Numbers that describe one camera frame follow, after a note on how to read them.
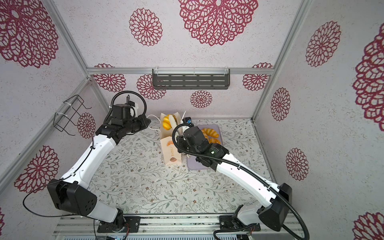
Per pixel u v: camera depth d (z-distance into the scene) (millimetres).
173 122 733
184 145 599
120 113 570
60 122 727
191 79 917
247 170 438
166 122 748
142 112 645
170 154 895
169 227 732
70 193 403
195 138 492
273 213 372
